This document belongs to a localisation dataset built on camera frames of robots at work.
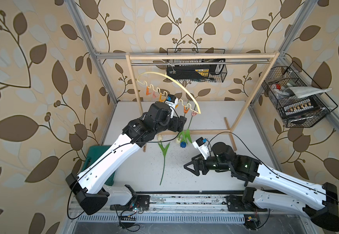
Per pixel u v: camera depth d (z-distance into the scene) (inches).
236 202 28.9
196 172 23.1
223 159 20.7
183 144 33.6
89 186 15.0
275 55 22.0
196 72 32.5
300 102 27.1
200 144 24.2
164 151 36.8
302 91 24.8
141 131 17.1
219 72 35.9
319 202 15.8
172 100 22.0
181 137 33.3
